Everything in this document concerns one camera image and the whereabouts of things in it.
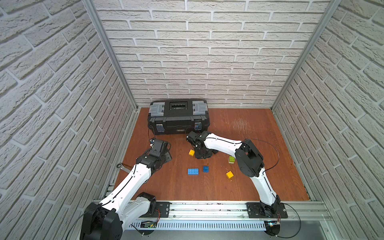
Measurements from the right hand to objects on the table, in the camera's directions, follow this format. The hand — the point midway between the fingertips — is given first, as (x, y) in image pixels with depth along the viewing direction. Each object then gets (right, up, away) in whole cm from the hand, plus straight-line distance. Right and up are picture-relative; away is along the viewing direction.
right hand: (203, 156), depth 93 cm
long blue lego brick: (-7, -7, -8) cm, 13 cm away
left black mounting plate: (-22, -23, -20) cm, 38 cm away
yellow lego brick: (-8, +2, -2) cm, 8 cm away
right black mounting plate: (+25, -23, -21) cm, 40 cm away
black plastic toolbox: (-16, +25, -1) cm, 30 cm away
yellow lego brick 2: (+15, -9, -9) cm, 20 cm away
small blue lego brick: (+1, -6, -8) cm, 10 cm away
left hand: (-21, +4, -10) cm, 24 cm away
